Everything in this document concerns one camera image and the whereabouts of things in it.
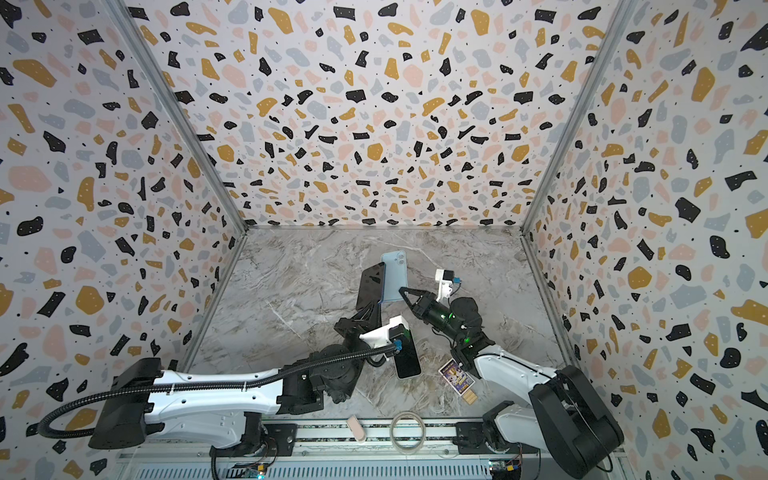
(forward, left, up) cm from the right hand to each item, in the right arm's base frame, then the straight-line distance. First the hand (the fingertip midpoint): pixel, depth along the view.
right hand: (402, 293), depth 76 cm
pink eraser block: (-27, +11, -20) cm, 35 cm away
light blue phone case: (+5, +2, +1) cm, 5 cm away
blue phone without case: (+1, +8, +2) cm, 8 cm away
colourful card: (-14, -16, -21) cm, 30 cm away
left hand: (-7, +6, +8) cm, 13 cm away
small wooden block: (-18, -18, -21) cm, 34 cm away
